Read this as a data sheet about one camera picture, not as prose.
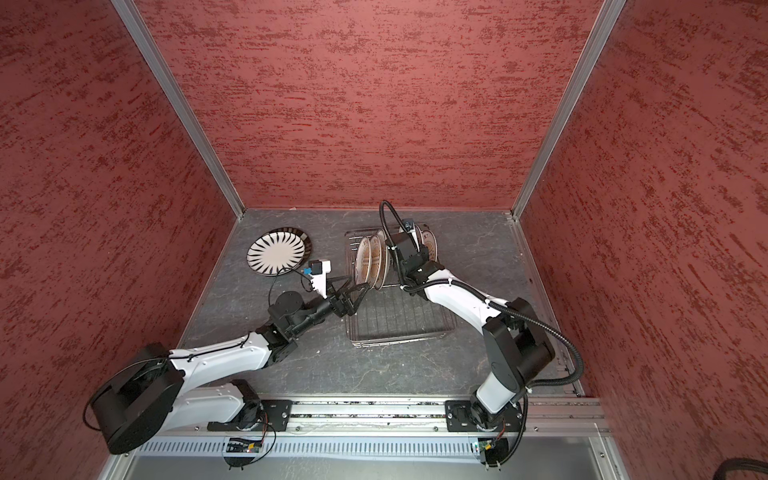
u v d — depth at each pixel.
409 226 0.74
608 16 0.71
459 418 0.74
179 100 0.87
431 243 0.92
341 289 0.79
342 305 0.68
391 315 0.92
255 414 0.67
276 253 1.07
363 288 0.71
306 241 1.10
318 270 0.68
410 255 0.67
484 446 0.72
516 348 0.45
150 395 0.42
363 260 1.00
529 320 0.43
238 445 0.73
